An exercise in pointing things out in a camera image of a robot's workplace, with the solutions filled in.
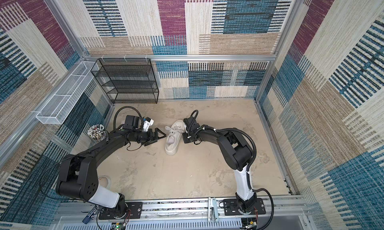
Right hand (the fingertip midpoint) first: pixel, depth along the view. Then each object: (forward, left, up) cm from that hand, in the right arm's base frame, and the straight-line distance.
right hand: (187, 139), depth 98 cm
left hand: (-4, +14, +12) cm, 19 cm away
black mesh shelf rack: (+41, +43, +16) cm, 61 cm away
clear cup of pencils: (-5, +47, +18) cm, 51 cm away
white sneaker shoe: (-5, +9, +5) cm, 12 cm away
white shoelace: (+3, +8, +7) cm, 11 cm away
